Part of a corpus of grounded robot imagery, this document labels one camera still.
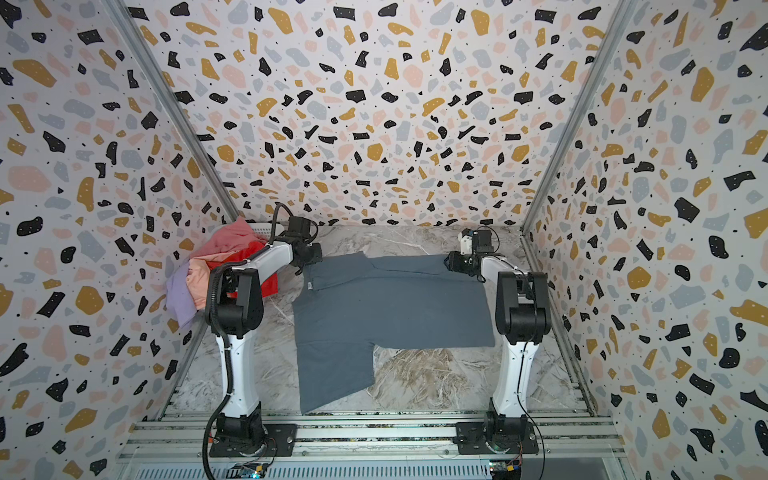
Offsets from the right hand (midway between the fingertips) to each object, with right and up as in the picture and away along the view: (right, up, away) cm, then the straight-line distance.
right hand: (448, 253), depth 104 cm
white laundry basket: (-67, +9, +5) cm, 68 cm away
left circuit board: (-52, -51, -34) cm, 81 cm away
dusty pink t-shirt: (-77, +6, +1) cm, 77 cm away
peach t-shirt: (-73, -8, -21) cm, 76 cm away
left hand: (-47, +2, +1) cm, 47 cm away
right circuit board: (+9, -52, -33) cm, 62 cm away
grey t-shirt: (-34, -17, -5) cm, 39 cm away
